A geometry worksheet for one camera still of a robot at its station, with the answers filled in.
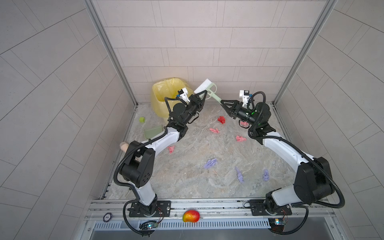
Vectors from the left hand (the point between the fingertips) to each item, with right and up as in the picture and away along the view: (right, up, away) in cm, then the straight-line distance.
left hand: (211, 90), depth 71 cm
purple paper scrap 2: (+31, -45, +10) cm, 55 cm away
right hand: (+4, -7, -1) cm, 8 cm away
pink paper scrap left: (-23, -33, +21) cm, 45 cm away
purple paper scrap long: (+16, -45, +10) cm, 49 cm away
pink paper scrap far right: (+15, -16, -4) cm, 22 cm away
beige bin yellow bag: (-28, +6, +29) cm, 41 cm away
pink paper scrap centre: (+6, -22, +29) cm, 37 cm away
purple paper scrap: (+1, -40, +14) cm, 42 cm away
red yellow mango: (-10, -57, -4) cm, 58 cm away
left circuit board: (-29, -61, -5) cm, 67 cm away
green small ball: (-46, -15, +34) cm, 60 cm away
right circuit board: (+30, -62, -2) cm, 69 cm away
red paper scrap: (+10, -15, +35) cm, 39 cm away
